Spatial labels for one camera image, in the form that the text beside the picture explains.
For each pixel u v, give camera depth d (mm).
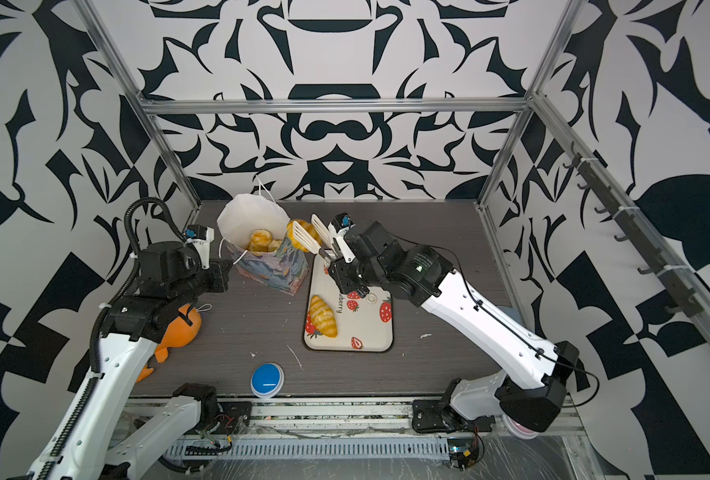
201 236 610
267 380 788
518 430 710
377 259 458
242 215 912
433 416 752
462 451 711
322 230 696
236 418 737
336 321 885
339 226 567
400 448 713
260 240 933
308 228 696
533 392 402
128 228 485
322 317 869
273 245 917
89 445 382
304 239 677
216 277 623
